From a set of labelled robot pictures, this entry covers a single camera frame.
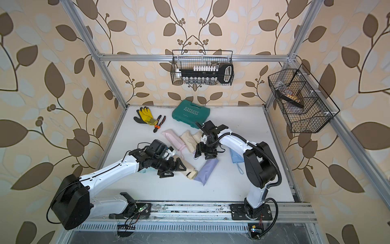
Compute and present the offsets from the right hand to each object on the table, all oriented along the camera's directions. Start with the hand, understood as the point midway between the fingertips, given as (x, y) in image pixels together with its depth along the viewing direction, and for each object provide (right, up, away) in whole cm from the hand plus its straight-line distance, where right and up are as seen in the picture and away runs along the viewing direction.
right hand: (200, 156), depth 86 cm
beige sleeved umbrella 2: (-2, +10, +13) cm, 17 cm away
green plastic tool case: (-7, +26, +26) cm, 37 cm away
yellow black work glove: (-41, +24, +26) cm, 54 cm away
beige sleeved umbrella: (-7, +7, +10) cm, 14 cm away
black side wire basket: (+52, +29, -12) cm, 61 cm away
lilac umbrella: (+3, -7, -1) cm, 8 cm away
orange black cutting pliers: (-31, +17, +23) cm, 42 cm away
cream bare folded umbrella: (-5, -8, -2) cm, 10 cm away
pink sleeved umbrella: (-16, +8, +11) cm, 21 cm away
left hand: (-11, -5, -9) cm, 15 cm away
